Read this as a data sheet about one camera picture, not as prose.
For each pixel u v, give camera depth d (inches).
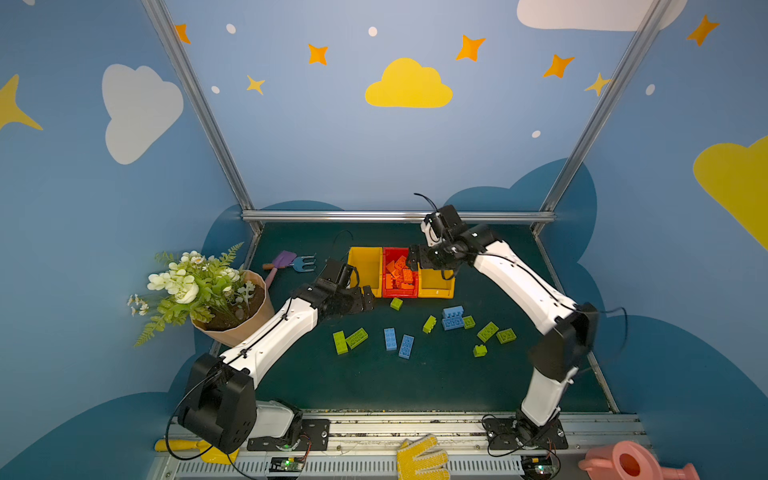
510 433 28.8
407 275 39.9
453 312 37.5
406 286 39.3
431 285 39.9
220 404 16.0
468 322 36.7
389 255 41.2
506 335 35.7
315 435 29.0
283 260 43.1
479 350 34.2
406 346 34.7
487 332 35.7
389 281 39.9
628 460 24.7
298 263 42.7
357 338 35.6
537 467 28.1
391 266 40.9
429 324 36.4
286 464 27.8
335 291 25.1
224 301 30.1
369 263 41.3
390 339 35.5
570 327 18.2
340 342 34.9
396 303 38.7
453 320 36.8
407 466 27.1
